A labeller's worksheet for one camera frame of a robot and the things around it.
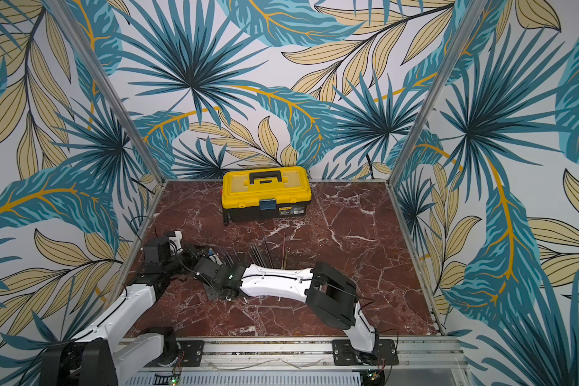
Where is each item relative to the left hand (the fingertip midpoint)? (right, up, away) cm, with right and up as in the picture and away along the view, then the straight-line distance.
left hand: (209, 249), depth 84 cm
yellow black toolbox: (+18, +20, +11) cm, 29 cm away
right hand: (+3, -10, -5) cm, 12 cm away
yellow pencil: (+27, -6, +8) cm, 29 cm away
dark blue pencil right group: (+21, -6, +8) cm, 23 cm away
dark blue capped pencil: (+16, -5, +10) cm, 19 cm away
